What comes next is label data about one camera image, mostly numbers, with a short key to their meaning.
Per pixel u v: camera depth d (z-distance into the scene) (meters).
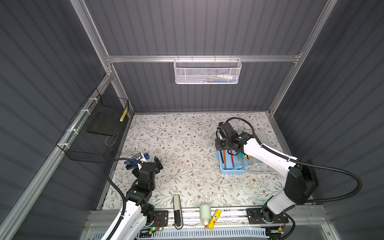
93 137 0.73
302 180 0.44
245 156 0.58
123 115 0.82
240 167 0.83
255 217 0.72
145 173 0.59
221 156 0.83
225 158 0.96
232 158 0.95
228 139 0.65
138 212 0.53
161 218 0.72
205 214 0.69
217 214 0.74
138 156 0.68
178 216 0.70
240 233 0.77
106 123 0.77
